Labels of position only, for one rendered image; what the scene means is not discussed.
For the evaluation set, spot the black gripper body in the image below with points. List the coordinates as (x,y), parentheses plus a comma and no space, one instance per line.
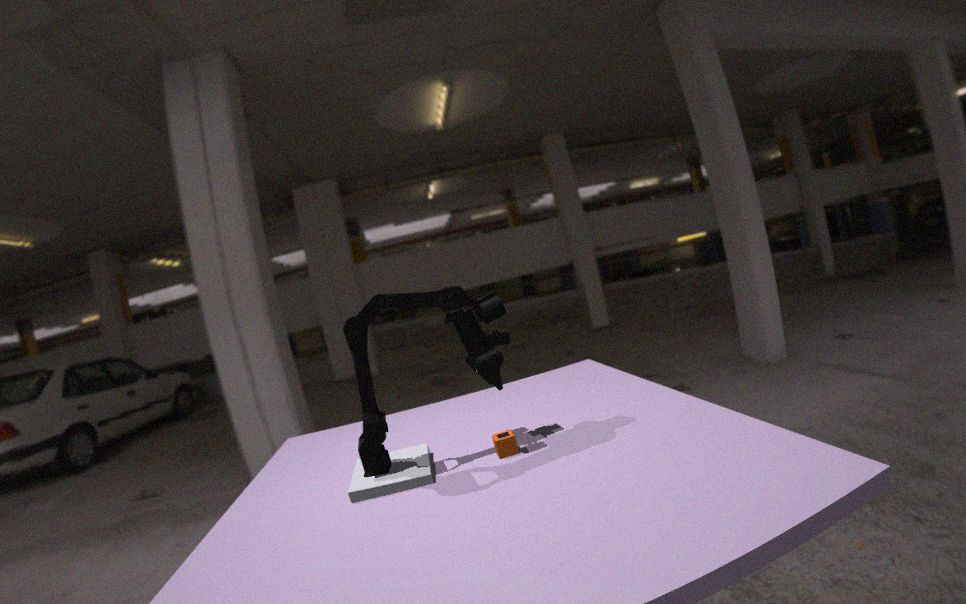
(478,352)

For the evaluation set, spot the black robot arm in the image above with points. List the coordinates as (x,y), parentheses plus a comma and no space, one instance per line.
(374,457)

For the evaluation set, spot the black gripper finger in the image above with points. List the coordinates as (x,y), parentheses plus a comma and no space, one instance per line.
(494,376)
(477,370)

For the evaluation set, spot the orange block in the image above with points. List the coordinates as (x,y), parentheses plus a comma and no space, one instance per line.
(505,444)

